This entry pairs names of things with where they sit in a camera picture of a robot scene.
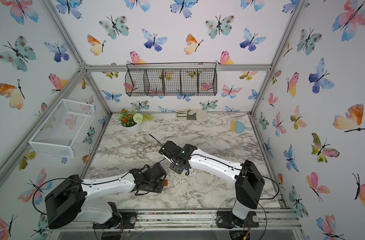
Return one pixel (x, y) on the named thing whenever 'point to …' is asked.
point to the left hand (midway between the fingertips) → (162, 186)
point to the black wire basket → (171, 79)
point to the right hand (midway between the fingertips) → (179, 161)
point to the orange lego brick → (165, 182)
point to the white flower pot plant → (131, 122)
